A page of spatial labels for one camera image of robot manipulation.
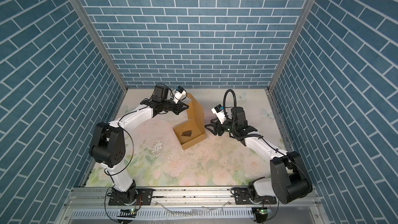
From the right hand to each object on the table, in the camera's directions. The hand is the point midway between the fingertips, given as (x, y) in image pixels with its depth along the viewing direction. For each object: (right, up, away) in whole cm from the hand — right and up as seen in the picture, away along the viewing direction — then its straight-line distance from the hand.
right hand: (210, 124), depth 83 cm
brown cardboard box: (-9, -3, +16) cm, 19 cm away
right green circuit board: (+25, -39, -12) cm, 47 cm away
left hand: (-11, +9, +6) cm, 16 cm away
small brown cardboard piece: (-14, -7, +11) cm, 19 cm away
